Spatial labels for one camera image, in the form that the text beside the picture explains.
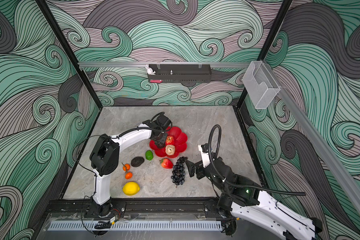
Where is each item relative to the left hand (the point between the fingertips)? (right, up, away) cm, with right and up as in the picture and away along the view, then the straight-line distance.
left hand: (161, 136), depth 94 cm
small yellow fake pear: (+6, -2, -1) cm, 6 cm away
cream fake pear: (+6, -7, -8) cm, 12 cm away
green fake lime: (-7, -11, -4) cm, 14 cm away
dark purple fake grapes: (+11, -20, -11) cm, 25 cm away
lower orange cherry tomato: (-17, -21, -11) cm, 29 cm away
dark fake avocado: (-13, -14, -8) cm, 21 cm away
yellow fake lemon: (-14, -25, -17) cm, 34 cm away
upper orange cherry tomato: (-19, -17, -9) cm, 27 cm away
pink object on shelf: (-2, +35, -4) cm, 35 cm away
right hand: (+18, -7, -27) cm, 33 cm away
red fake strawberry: (+4, -15, -9) cm, 18 cm away
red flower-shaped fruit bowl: (+12, -3, +6) cm, 14 cm away
